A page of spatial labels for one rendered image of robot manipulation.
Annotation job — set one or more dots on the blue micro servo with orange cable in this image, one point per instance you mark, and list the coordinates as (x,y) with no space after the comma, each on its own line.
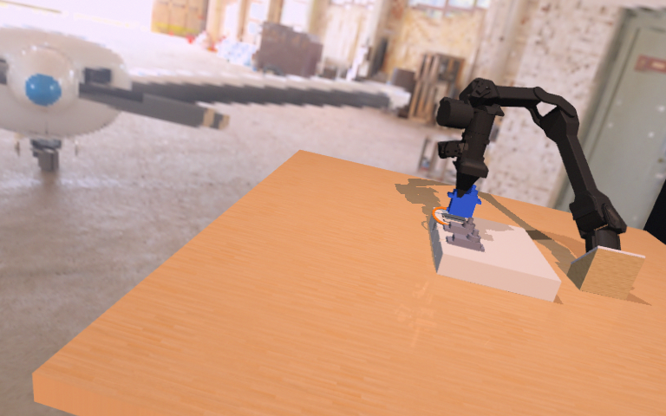
(462,207)

